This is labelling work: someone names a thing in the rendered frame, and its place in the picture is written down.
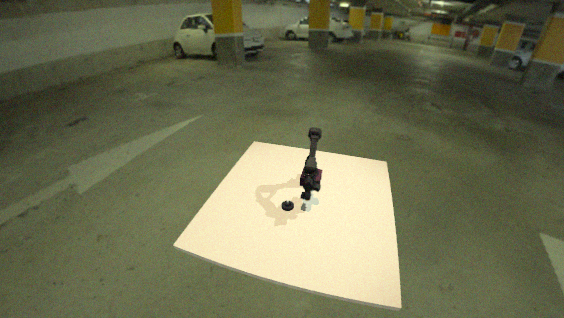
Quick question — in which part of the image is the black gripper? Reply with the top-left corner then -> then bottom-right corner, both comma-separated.
301,190 -> 312,200

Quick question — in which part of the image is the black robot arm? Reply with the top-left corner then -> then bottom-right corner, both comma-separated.
303,127 -> 322,192

